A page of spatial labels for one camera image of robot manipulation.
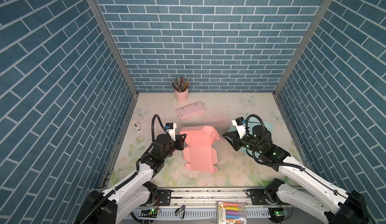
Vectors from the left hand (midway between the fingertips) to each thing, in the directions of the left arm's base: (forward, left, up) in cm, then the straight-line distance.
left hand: (186, 135), depth 82 cm
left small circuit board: (-33, +16, -14) cm, 39 cm away
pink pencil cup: (+37, +5, -8) cm, 38 cm away
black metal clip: (-33, +2, -13) cm, 35 cm away
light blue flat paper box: (-6, -29, +20) cm, 35 cm away
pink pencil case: (+26, -2, -11) cm, 28 cm away
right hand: (-3, -19, +8) cm, 21 cm away
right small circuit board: (-35, -43, -13) cm, 57 cm away
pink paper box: (-10, -7, +1) cm, 12 cm away
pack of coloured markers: (-34, -21, -12) cm, 42 cm away
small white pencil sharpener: (+14, +34, -12) cm, 39 cm away
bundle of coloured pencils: (+44, +6, -2) cm, 44 cm away
